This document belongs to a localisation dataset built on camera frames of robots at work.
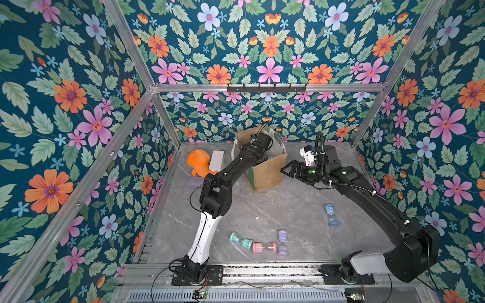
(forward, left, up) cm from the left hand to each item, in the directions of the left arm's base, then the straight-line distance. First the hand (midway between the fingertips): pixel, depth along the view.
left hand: (261, 155), depth 99 cm
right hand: (-19, -11, +13) cm, 26 cm away
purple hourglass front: (-39, -6, -10) cm, 41 cm away
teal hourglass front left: (-41, +10, -8) cm, 43 cm away
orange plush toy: (+3, +34, -4) cm, 35 cm away
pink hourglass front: (-43, +5, -9) cm, 45 cm away
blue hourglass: (-35, -30, -10) cm, 47 cm away
